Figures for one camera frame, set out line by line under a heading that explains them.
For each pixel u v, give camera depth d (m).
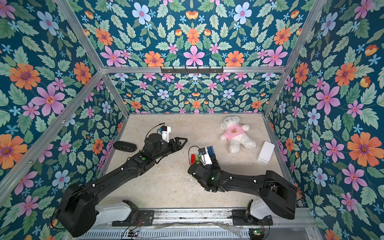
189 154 0.99
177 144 0.70
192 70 0.93
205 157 0.69
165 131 0.73
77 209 0.40
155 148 0.62
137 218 0.71
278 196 0.42
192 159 0.91
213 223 0.72
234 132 0.99
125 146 0.97
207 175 0.62
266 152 0.94
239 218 0.72
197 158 0.91
